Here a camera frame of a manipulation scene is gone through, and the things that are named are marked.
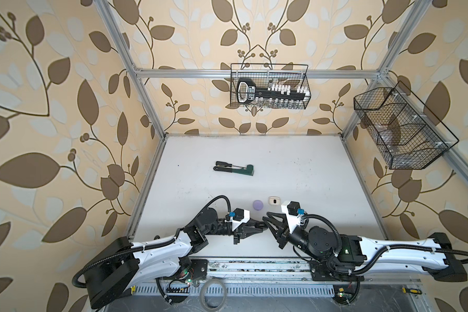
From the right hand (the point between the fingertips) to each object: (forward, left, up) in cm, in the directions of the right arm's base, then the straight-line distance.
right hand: (265, 217), depth 65 cm
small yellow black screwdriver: (-20, -53, -23) cm, 61 cm away
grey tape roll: (-20, +23, -20) cm, 36 cm away
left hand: (-1, +2, -4) cm, 4 cm away
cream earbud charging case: (+17, -8, -23) cm, 29 cm away
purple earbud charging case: (+15, 0, -22) cm, 27 cm away
